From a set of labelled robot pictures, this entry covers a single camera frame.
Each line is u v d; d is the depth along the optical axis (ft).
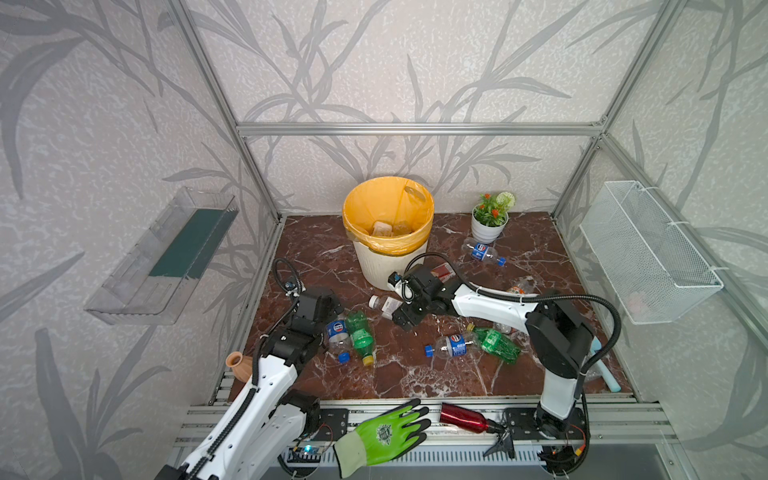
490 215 3.33
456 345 2.68
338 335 2.83
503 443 2.29
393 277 2.64
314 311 1.90
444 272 3.20
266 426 1.86
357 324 2.90
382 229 3.25
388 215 3.34
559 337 1.56
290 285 3.35
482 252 3.43
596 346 2.85
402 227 3.34
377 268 2.87
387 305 2.99
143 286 2.08
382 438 2.32
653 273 1.99
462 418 2.36
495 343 2.77
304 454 2.35
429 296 2.25
